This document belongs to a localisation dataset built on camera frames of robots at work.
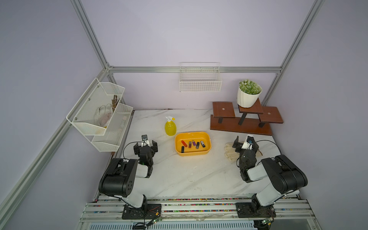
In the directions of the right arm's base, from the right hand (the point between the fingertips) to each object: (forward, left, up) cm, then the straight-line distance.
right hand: (245, 139), depth 90 cm
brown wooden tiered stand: (+25, -16, -10) cm, 31 cm away
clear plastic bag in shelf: (+5, +84, +21) cm, 87 cm away
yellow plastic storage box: (+4, +34, -10) cm, 36 cm away
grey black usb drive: (+3, +30, -9) cm, 31 cm away
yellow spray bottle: (+16, +50, -7) cm, 53 cm away
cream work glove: (-5, +8, -10) cm, 13 cm away
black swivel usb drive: (+3, +27, -8) cm, 28 cm away
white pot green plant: (+16, +1, +24) cm, 29 cm away
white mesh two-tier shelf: (+2, +88, +2) cm, 88 cm away
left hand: (+1, +66, -3) cm, 66 cm away
